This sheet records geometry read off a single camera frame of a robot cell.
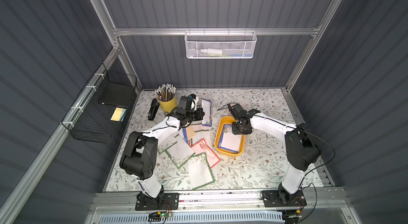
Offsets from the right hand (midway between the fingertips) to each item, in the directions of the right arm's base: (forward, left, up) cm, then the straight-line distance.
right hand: (237, 131), depth 92 cm
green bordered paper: (-11, +33, -4) cm, 35 cm away
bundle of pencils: (+21, +43, +11) cm, 49 cm away
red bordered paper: (-8, +20, -5) cm, 22 cm away
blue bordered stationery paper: (0, +31, -5) cm, 32 cm away
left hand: (+7, +18, +9) cm, 22 cm away
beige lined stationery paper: (+2, +28, -4) cm, 29 cm away
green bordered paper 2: (-21, +21, -5) cm, 30 cm away
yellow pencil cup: (+13, +42, +8) cm, 44 cm away
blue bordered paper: (+14, +18, +6) cm, 24 cm away
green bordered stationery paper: (0, +22, -5) cm, 22 cm away
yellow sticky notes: (-3, +60, +21) cm, 64 cm away
